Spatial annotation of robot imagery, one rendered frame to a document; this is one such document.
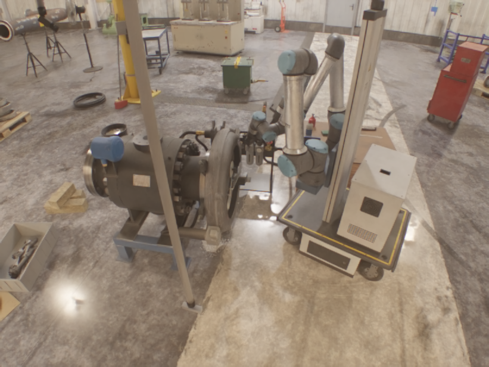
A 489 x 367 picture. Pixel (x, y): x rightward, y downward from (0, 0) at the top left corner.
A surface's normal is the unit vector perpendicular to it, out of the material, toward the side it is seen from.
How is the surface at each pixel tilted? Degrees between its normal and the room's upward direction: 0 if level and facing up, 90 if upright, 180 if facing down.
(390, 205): 90
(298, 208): 0
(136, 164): 40
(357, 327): 0
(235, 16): 90
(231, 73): 90
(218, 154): 26
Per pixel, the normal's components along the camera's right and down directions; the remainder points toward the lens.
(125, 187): -0.15, 0.40
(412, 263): 0.00, -0.79
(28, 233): 0.04, 0.61
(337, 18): -0.26, 0.59
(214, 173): -0.10, -0.11
